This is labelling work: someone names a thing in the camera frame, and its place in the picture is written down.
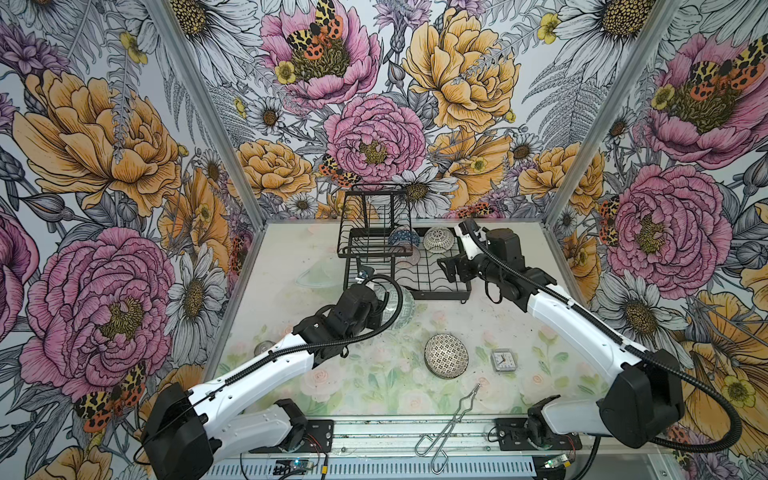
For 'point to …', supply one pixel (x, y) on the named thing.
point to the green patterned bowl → (408, 307)
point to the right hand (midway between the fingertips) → (454, 262)
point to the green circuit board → (302, 465)
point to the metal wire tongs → (427, 445)
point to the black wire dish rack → (376, 237)
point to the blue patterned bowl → (404, 234)
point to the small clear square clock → (504, 360)
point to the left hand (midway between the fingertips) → (372, 307)
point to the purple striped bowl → (408, 247)
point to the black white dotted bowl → (446, 356)
